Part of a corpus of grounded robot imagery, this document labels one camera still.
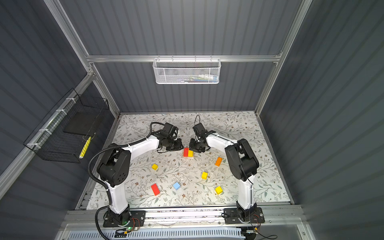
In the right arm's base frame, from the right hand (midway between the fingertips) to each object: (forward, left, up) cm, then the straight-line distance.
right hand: (191, 149), depth 96 cm
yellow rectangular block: (-3, +1, -1) cm, 3 cm away
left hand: (0, +5, +2) cm, 6 cm away
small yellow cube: (-11, +22, -1) cm, 25 cm away
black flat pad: (-1, +55, +28) cm, 61 cm away
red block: (-1, +4, -1) cm, 4 cm away
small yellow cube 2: (-17, -8, -2) cm, 18 cm away
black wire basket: (-7, +60, +27) cm, 66 cm away
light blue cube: (-23, +8, -1) cm, 24 cm away
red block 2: (-24, +20, -3) cm, 31 cm away
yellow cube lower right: (-25, -16, -1) cm, 29 cm away
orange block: (-7, -17, -4) cm, 19 cm away
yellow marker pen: (-14, +48, +26) cm, 56 cm away
